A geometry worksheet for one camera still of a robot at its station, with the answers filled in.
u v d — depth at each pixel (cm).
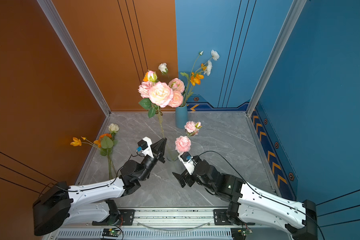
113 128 105
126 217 74
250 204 46
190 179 60
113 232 71
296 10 70
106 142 95
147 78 42
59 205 42
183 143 62
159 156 61
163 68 87
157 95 43
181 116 100
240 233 71
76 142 85
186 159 56
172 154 74
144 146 57
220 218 72
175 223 73
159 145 64
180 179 59
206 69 85
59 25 75
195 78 85
